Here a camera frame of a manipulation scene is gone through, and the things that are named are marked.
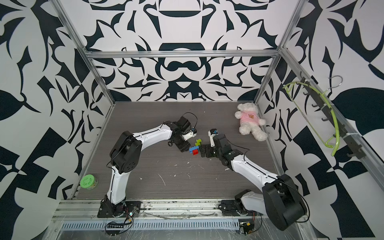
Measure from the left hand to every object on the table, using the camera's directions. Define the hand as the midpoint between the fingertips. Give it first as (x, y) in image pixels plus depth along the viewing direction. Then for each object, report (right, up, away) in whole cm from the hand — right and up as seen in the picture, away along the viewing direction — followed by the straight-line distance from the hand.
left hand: (184, 142), depth 95 cm
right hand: (+13, 0, -7) cm, 15 cm away
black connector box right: (+31, -36, -24) cm, 53 cm away
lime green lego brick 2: (+9, +1, +1) cm, 10 cm away
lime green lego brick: (+8, -1, -1) cm, 8 cm away
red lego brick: (+7, -5, -2) cm, 9 cm away
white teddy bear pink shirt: (+43, +13, +4) cm, 45 cm away
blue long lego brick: (+6, -3, -3) cm, 7 cm away
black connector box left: (-31, -36, -26) cm, 55 cm away
